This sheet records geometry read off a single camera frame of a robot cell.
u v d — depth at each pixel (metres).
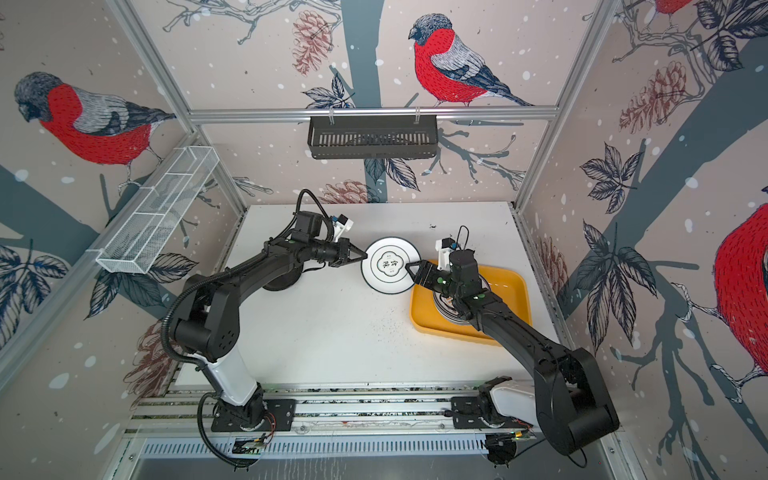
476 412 0.73
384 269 0.85
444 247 0.77
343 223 0.84
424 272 0.74
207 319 0.48
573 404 0.40
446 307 0.73
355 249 0.84
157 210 0.78
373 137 1.07
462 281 0.65
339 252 0.78
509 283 0.96
